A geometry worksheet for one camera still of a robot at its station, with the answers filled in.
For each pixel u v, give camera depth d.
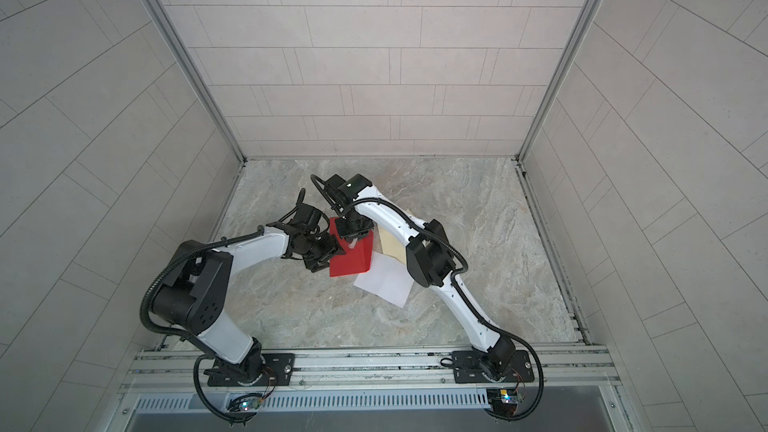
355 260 0.89
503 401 0.68
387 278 0.85
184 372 0.73
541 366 0.67
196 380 0.65
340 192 0.68
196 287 0.45
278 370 0.71
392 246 0.91
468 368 0.70
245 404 0.65
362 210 0.66
